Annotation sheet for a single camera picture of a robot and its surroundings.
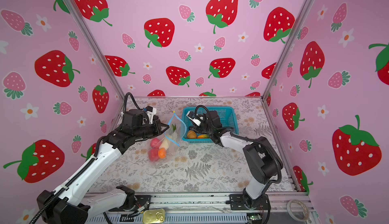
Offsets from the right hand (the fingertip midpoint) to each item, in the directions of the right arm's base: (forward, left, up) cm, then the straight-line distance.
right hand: (191, 116), depth 87 cm
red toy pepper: (-21, +20, -12) cm, 31 cm away
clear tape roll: (-35, -59, -18) cm, 71 cm away
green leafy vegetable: (-8, +9, -2) cm, 12 cm away
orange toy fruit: (-20, +15, -11) cm, 27 cm away
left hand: (-14, +8, +8) cm, 18 cm away
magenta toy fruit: (-14, +21, -12) cm, 27 cm away
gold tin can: (-49, +10, -14) cm, 51 cm away
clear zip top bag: (-11, +10, -11) cm, 18 cm away
